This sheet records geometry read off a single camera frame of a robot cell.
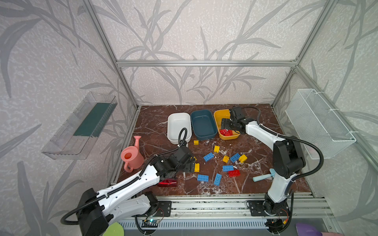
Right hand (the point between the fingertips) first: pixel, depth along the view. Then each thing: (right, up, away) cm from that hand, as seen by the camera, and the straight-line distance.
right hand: (228, 119), depth 97 cm
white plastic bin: (-37, -2, +14) cm, 40 cm away
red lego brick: (+2, -31, -12) cm, 33 cm away
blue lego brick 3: (-9, -34, -13) cm, 38 cm away
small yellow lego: (-21, -15, 0) cm, 26 cm away
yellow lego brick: (-20, -28, -11) cm, 36 cm away
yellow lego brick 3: (+8, -24, -8) cm, 26 cm away
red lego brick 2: (+3, -10, +5) cm, 11 cm away
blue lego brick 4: (-3, -29, -10) cm, 31 cm away
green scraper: (-59, -51, -29) cm, 83 cm away
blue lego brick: (-13, -23, -6) cm, 27 cm away
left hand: (-24, -21, -18) cm, 37 cm away
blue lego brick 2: (-17, -33, -14) cm, 40 cm away
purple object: (+31, -51, -29) cm, 66 cm away
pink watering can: (-56, -20, -16) cm, 62 cm away
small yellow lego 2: (-8, -19, -3) cm, 21 cm away
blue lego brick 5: (+3, -24, -5) cm, 25 cm away
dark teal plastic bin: (-16, -4, +9) cm, 18 cm away
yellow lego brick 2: (-2, -25, -6) cm, 25 cm away
